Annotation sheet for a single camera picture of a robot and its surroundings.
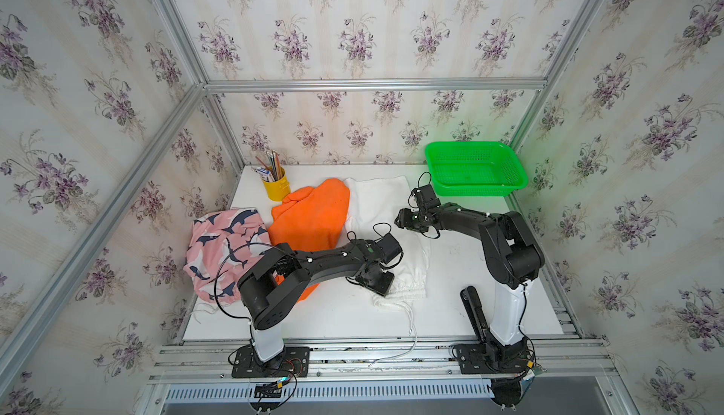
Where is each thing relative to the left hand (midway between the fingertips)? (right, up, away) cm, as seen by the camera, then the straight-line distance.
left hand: (388, 288), depth 85 cm
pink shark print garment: (-54, +11, +5) cm, 55 cm away
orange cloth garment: (-26, +20, +15) cm, 36 cm away
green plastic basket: (+40, +39, +34) cm, 65 cm away
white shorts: (-3, +26, +23) cm, 35 cm away
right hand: (+8, +19, +17) cm, 26 cm away
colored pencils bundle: (-41, +37, +18) cm, 59 cm away
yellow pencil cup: (-41, +30, +21) cm, 54 cm away
